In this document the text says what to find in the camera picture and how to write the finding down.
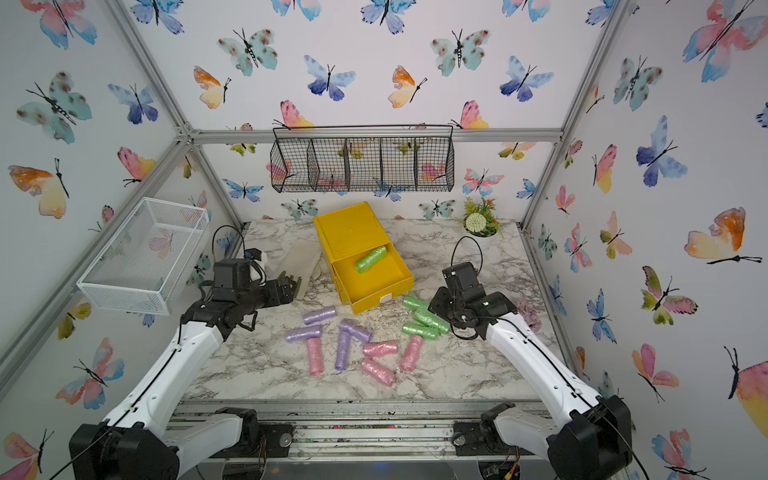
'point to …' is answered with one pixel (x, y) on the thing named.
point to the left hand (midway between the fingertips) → (284, 282)
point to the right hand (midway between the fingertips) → (438, 302)
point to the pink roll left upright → (315, 356)
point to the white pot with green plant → (478, 220)
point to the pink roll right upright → (410, 357)
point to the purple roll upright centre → (344, 336)
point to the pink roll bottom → (373, 369)
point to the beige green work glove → (299, 259)
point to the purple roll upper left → (319, 315)
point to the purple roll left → (303, 333)
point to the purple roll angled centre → (356, 332)
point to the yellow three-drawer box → (350, 234)
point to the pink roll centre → (380, 348)
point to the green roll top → (418, 304)
